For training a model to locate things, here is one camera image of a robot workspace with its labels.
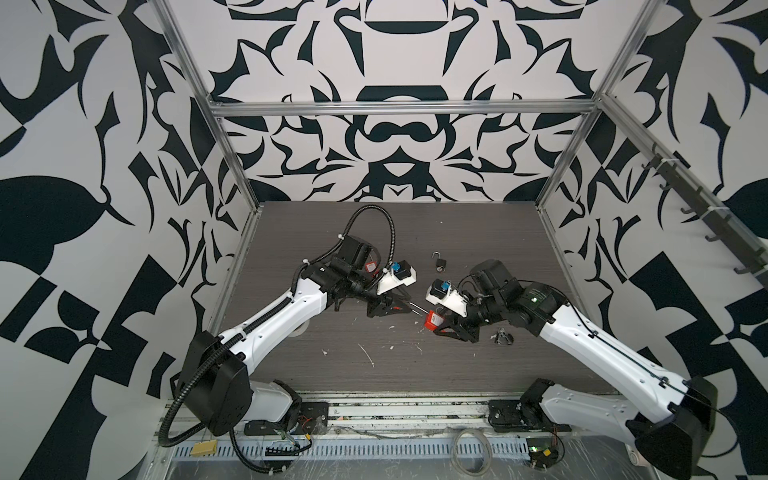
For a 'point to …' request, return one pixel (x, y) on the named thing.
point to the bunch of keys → (501, 335)
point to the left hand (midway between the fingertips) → (410, 296)
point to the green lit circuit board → (543, 451)
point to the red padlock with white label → (431, 316)
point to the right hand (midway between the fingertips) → (440, 320)
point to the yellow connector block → (203, 449)
